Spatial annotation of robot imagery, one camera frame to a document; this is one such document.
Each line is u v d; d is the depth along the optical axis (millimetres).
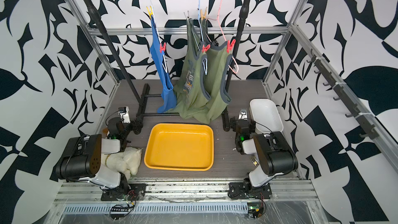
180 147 868
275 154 465
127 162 736
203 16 746
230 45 558
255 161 829
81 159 451
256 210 709
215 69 686
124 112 809
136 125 850
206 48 566
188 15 714
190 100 863
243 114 800
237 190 741
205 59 585
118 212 723
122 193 676
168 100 804
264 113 1014
